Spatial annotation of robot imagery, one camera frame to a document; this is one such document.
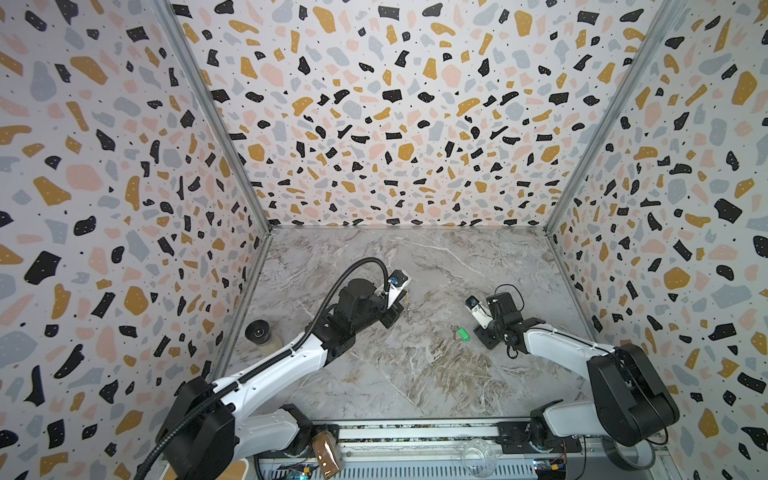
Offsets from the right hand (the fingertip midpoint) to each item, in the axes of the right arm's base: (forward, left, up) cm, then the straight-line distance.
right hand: (486, 319), depth 93 cm
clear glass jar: (-36, +7, -2) cm, 37 cm away
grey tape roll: (-35, -30, -3) cm, 46 cm away
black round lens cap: (-10, +65, +10) cm, 66 cm away
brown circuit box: (-36, +43, +2) cm, 56 cm away
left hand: (-1, +25, +20) cm, 32 cm away
